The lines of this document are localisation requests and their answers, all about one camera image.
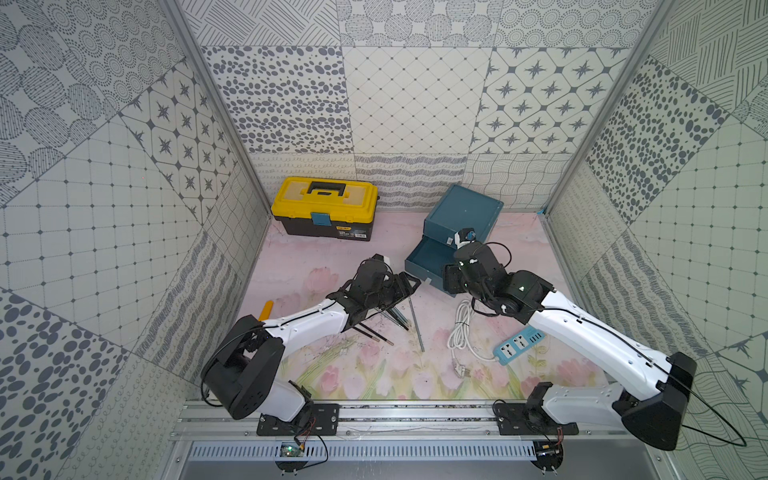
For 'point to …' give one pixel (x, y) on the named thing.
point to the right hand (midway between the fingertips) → (453, 271)
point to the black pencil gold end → (377, 334)
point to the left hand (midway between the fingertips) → (417, 280)
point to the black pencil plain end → (397, 315)
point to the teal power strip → (518, 344)
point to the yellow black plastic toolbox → (333, 208)
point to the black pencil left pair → (365, 333)
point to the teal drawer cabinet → (459, 208)
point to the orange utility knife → (266, 313)
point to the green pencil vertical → (417, 324)
